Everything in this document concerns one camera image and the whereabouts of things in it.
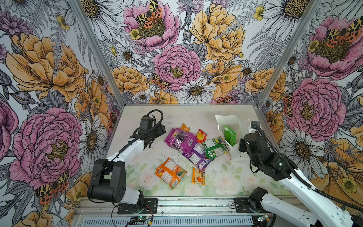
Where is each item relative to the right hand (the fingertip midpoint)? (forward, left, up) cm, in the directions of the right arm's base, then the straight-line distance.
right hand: (245, 139), depth 72 cm
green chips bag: (+7, +4, -9) cm, 12 cm away
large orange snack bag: (-8, +39, -21) cm, 45 cm away
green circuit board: (-29, +55, -25) cm, 67 cm away
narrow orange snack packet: (-10, +23, -24) cm, 35 cm away
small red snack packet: (+17, +19, -22) cm, 34 cm away
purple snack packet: (+1, +23, -22) cm, 32 cm away
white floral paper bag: (+9, -2, -5) cm, 10 cm away
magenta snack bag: (+11, +33, -17) cm, 38 cm away
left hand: (+15, +46, -13) cm, 50 cm away
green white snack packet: (+8, +11, -22) cm, 26 cm away
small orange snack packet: (+25, +31, -22) cm, 45 cm away
